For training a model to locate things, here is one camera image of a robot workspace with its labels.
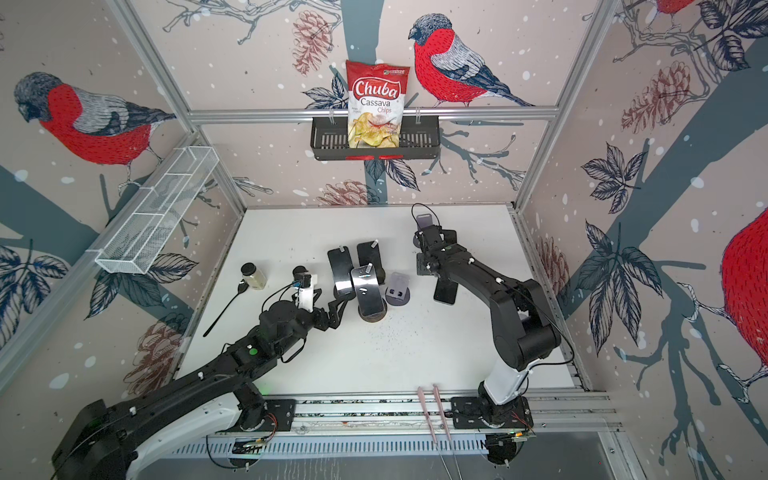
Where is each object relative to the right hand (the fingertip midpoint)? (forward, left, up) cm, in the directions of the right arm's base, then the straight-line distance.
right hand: (432, 267), depth 93 cm
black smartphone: (-3, -5, -11) cm, 12 cm away
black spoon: (-6, +63, -5) cm, 63 cm away
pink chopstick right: (-33, 0, -7) cm, 34 cm away
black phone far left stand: (-2, +28, +3) cm, 29 cm away
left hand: (-17, +27, +10) cm, 33 cm away
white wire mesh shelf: (-12, +73, +26) cm, 79 cm away
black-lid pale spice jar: (-6, +56, +2) cm, 57 cm away
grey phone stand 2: (+23, +2, -1) cm, 23 cm away
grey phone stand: (-8, +11, -2) cm, 14 cm away
